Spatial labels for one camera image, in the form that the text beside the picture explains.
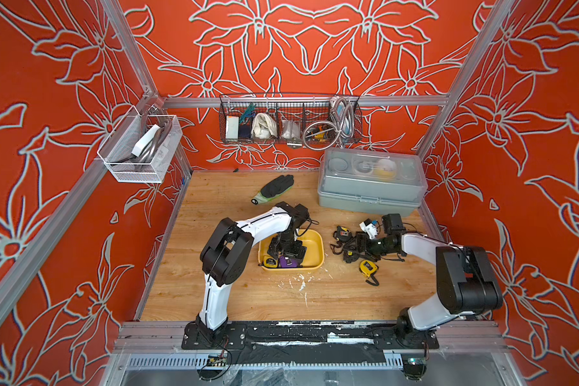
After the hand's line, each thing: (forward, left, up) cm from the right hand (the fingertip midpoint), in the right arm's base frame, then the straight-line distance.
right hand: (347, 249), depth 88 cm
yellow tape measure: (-7, -7, -2) cm, 10 cm away
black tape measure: (-2, -1, 0) cm, 2 cm away
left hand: (-4, +21, -2) cm, 22 cm away
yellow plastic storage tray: (-1, +12, -3) cm, 13 cm away
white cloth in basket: (+36, +33, +30) cm, 57 cm away
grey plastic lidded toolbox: (+21, -10, +15) cm, 28 cm away
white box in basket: (+36, +45, +29) cm, 65 cm away
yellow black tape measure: (-6, +29, 0) cm, 30 cm away
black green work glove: (+32, +30, -2) cm, 44 cm away
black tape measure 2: (+6, +1, -1) cm, 7 cm away
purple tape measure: (-6, +22, 0) cm, 23 cm away
